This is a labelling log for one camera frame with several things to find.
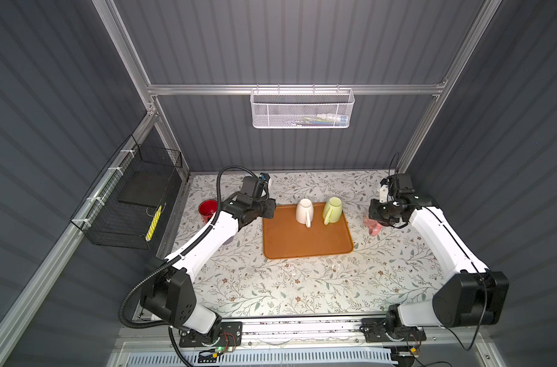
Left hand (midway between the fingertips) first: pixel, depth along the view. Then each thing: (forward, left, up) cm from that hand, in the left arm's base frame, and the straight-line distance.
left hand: (274, 206), depth 82 cm
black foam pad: (+2, +43, +8) cm, 44 cm away
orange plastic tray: (-2, -4, -20) cm, 20 cm away
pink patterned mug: (-7, -36, -4) cm, 37 cm away
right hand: (-2, -38, -2) cm, 38 cm away
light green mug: (+7, -24, -12) cm, 28 cm away
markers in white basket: (+32, -19, +15) cm, 40 cm away
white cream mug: (+5, -12, -11) cm, 17 cm away
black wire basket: (-5, +48, +8) cm, 49 cm away
